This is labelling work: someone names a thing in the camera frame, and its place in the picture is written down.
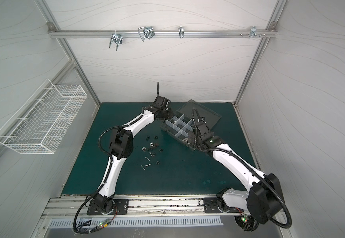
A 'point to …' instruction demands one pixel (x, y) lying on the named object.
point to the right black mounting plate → (211, 206)
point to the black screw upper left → (147, 138)
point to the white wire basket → (40, 125)
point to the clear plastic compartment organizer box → (183, 120)
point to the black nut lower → (157, 162)
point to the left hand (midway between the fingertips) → (176, 112)
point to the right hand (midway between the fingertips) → (202, 130)
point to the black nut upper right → (155, 137)
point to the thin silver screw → (143, 167)
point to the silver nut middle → (143, 148)
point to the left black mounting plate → (120, 207)
